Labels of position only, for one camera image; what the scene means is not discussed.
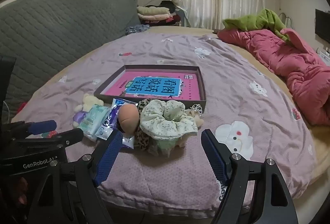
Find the green tissue packet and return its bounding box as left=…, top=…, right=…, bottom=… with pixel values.
left=78, top=104, right=111, bottom=141

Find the blue patterned cloth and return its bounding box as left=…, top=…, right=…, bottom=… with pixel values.
left=125, top=23, right=150, bottom=36

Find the peach foam ball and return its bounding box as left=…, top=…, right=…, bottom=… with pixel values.
left=118, top=104, right=141, bottom=135

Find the leopard print scrunchie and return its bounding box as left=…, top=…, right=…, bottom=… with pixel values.
left=134, top=99, right=160, bottom=156

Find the shallow brown cardboard box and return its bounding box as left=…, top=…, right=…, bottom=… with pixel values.
left=93, top=65, right=207, bottom=114

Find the black clothing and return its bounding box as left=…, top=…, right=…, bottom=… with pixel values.
left=160, top=0, right=178, bottom=12

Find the white blue plastic packet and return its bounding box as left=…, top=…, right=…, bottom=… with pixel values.
left=95, top=99, right=138, bottom=148

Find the black television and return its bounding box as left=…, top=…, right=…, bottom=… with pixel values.
left=315, top=9, right=330, bottom=44

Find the green blanket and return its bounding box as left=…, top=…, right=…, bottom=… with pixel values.
left=222, top=8, right=294, bottom=43

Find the cream plush bear silver crown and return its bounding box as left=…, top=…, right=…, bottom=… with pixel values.
left=178, top=103, right=205, bottom=148

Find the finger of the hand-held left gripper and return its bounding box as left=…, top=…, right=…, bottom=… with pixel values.
left=15, top=127, right=84, bottom=150
left=4, top=120, right=57, bottom=137

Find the dark red clothing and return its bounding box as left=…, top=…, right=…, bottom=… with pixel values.
left=165, top=15, right=185, bottom=27

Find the mint green puff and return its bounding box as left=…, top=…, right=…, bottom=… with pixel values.
left=156, top=136, right=181, bottom=157

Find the pink quilt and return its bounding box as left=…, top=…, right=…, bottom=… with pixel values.
left=217, top=28, right=330, bottom=125

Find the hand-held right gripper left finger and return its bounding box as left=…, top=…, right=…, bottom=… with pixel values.
left=27, top=131, right=124, bottom=224

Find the pink book with blue label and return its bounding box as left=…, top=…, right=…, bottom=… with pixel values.
left=103, top=71, right=202, bottom=101

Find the pink folded blanket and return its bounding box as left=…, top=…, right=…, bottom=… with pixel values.
left=138, top=13, right=172, bottom=24

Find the cream floral scrunchie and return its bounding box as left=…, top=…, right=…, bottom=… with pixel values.
left=139, top=100, right=198, bottom=141

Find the metal chair frame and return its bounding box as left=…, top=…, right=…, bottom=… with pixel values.
left=280, top=12, right=293, bottom=30

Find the purple printed blanket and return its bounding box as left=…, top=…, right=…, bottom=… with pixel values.
left=12, top=33, right=316, bottom=211

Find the cream plush bear purple dress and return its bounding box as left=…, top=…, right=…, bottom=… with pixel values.
left=73, top=93, right=104, bottom=129

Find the grey quilted cover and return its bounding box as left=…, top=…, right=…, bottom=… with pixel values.
left=0, top=0, right=141, bottom=111

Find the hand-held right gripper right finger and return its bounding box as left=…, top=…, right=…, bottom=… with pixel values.
left=200, top=129, right=299, bottom=224

